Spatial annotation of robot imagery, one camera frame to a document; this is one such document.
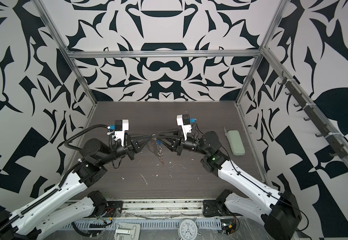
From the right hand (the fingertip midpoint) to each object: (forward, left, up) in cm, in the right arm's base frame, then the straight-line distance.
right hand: (160, 139), depth 56 cm
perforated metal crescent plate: (+1, +4, -8) cm, 9 cm away
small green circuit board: (-24, -29, -39) cm, 54 cm away
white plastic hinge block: (-26, +16, -35) cm, 46 cm away
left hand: (+1, +3, +1) cm, 4 cm away
